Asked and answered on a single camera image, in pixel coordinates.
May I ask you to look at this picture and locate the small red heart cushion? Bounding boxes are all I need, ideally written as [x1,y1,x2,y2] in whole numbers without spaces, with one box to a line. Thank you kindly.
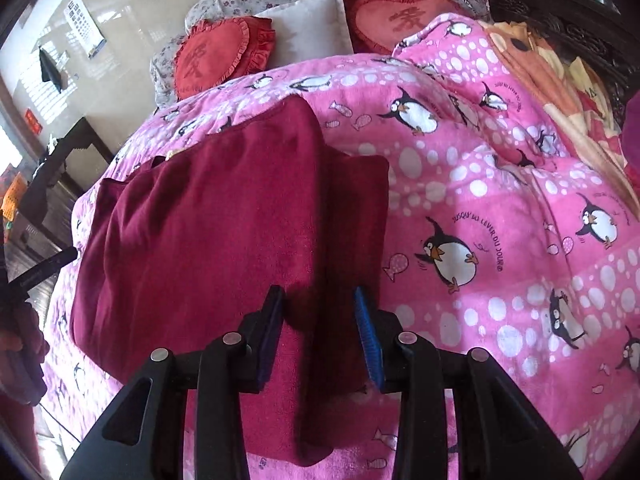
[343,0,470,55]

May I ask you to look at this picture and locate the wall calendar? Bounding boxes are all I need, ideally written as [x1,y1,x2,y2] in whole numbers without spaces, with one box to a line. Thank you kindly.
[63,0,106,58]

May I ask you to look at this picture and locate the large red heart cushion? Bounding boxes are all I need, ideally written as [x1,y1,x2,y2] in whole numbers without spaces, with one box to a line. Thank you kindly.
[174,15,276,101]

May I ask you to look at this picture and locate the orange cartoon blanket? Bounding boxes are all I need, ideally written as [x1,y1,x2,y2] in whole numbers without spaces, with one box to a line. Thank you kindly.
[480,22,639,211]

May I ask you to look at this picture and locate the white square pillow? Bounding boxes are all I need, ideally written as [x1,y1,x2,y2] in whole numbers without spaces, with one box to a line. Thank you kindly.
[257,0,354,70]

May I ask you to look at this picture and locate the dark red fleece garment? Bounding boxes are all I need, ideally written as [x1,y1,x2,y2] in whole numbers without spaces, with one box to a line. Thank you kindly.
[70,96,390,466]

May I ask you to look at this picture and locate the orange plastic basket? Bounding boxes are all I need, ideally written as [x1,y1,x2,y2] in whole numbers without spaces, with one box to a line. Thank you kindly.
[1,172,28,222]

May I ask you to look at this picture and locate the dark carved wooden headboard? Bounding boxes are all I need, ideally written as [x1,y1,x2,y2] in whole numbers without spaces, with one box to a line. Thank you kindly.
[488,0,639,124]

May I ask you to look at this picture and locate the dark wooden desk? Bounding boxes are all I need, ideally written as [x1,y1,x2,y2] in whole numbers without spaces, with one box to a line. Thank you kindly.
[18,117,114,228]

